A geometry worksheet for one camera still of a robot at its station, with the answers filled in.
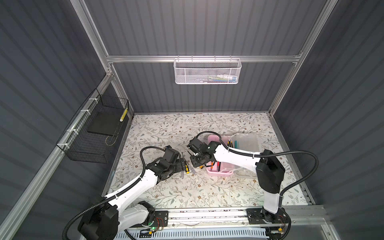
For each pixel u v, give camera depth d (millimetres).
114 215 393
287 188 532
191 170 893
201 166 768
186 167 889
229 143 920
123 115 815
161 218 724
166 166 629
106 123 738
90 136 722
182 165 766
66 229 369
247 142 919
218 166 912
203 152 654
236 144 891
